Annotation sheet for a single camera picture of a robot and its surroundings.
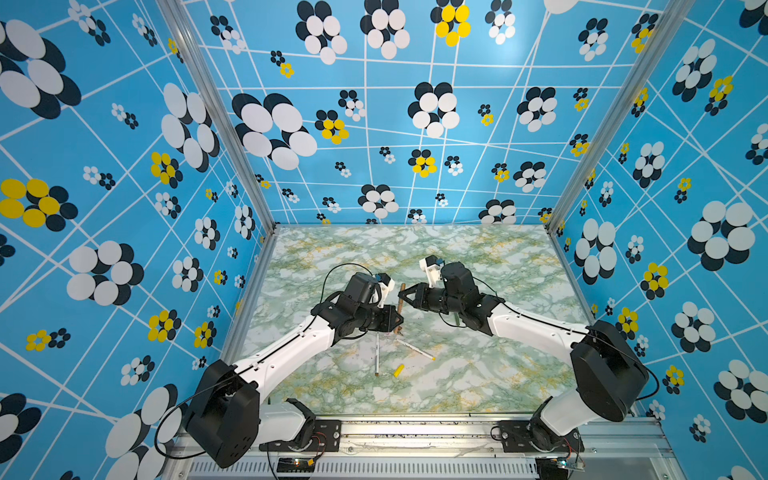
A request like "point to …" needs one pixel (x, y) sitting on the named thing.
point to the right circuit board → (556, 468)
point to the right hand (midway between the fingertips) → (400, 297)
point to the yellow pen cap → (399, 370)
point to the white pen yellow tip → (417, 350)
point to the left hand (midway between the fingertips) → (404, 317)
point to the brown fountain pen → (400, 307)
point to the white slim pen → (377, 356)
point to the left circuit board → (296, 465)
